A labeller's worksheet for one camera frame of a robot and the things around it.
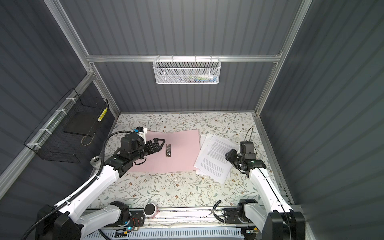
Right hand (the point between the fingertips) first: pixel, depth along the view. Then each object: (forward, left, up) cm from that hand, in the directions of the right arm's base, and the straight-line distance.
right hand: (230, 156), depth 84 cm
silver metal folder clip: (+9, +38, -7) cm, 40 cm away
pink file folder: (+8, +31, -8) cm, 33 cm away
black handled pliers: (-28, +10, -10) cm, 31 cm away
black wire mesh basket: (+5, +84, +20) cm, 86 cm away
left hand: (+3, +39, +11) cm, 40 cm away
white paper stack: (+19, +15, -10) cm, 26 cm away
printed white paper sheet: (+4, +10, -11) cm, 15 cm away
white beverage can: (-5, +73, +6) cm, 73 cm away
